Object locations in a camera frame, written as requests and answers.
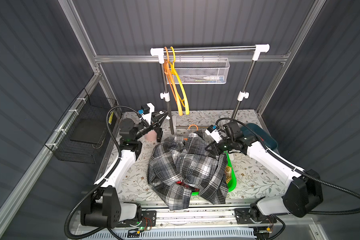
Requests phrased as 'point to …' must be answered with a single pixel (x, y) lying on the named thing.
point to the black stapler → (159, 134)
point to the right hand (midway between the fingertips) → (209, 147)
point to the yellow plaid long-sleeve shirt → (227, 172)
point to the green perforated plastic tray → (233, 182)
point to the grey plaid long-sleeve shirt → (176, 163)
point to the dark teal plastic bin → (268, 140)
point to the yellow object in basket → (110, 118)
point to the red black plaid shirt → (193, 189)
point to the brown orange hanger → (186, 139)
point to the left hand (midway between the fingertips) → (169, 113)
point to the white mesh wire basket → (201, 71)
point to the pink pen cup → (151, 136)
